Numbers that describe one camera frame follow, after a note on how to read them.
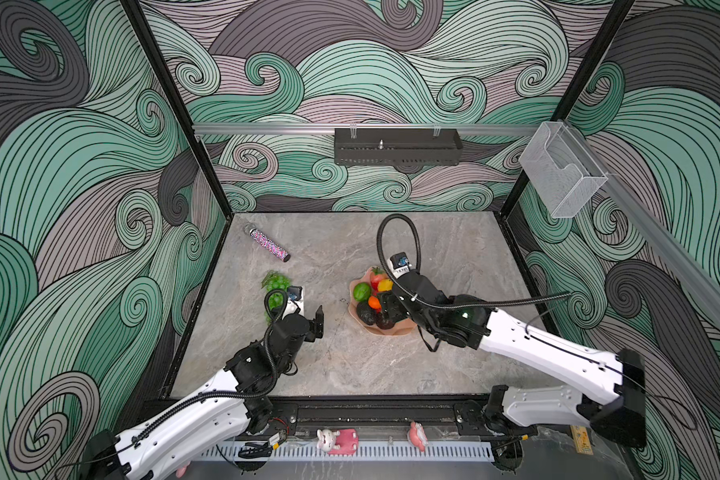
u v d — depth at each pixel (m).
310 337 0.58
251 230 1.10
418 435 0.67
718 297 0.51
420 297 0.50
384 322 0.84
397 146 0.98
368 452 0.70
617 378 0.40
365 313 0.84
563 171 0.77
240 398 0.51
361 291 0.89
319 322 0.70
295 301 0.64
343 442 0.70
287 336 0.55
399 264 0.62
